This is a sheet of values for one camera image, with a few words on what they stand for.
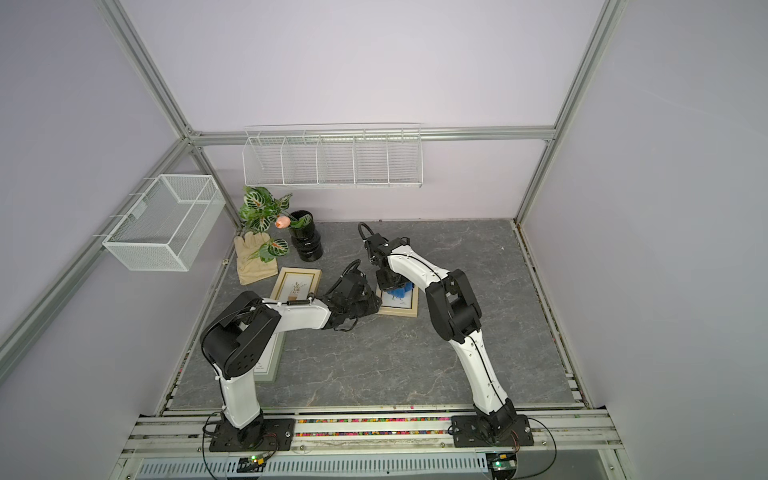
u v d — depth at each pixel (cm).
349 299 76
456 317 59
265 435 73
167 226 83
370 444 74
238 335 50
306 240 102
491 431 65
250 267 108
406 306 96
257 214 83
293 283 102
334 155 98
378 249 75
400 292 95
